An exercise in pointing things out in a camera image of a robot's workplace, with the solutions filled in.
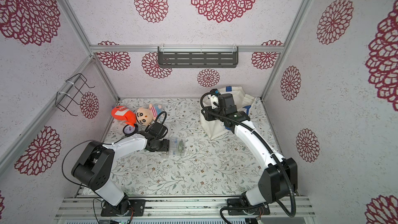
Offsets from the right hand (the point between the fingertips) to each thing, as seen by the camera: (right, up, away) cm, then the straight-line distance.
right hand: (204, 108), depth 80 cm
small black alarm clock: (-48, -13, +20) cm, 54 cm away
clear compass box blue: (-18, -23, +14) cm, 32 cm away
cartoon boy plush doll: (-37, -5, +20) cm, 42 cm away
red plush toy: (-54, -2, +23) cm, 59 cm away
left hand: (-24, -23, +14) cm, 36 cm away
